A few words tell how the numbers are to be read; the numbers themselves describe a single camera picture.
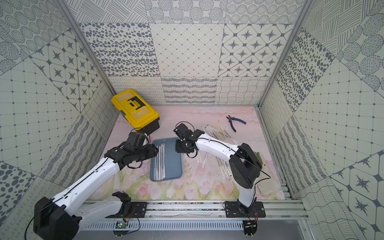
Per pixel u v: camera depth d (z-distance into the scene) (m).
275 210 0.76
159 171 0.86
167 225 0.70
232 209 0.73
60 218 0.37
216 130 1.05
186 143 0.62
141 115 0.93
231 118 1.11
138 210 0.74
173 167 0.90
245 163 0.49
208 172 0.88
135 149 0.61
